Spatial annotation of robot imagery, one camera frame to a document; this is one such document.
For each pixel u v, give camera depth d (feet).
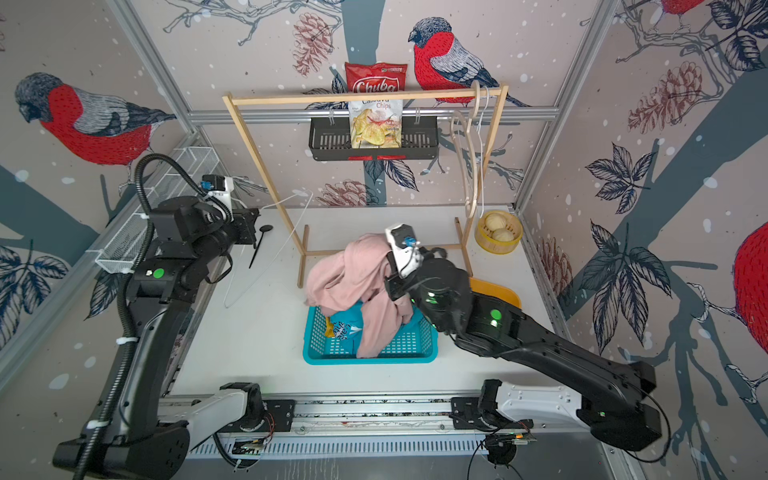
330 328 2.74
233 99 2.00
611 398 1.26
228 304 2.16
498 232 3.46
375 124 2.81
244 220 1.87
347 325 2.62
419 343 2.80
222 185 1.85
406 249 1.52
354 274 1.98
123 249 2.26
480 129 2.28
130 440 1.19
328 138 3.11
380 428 2.39
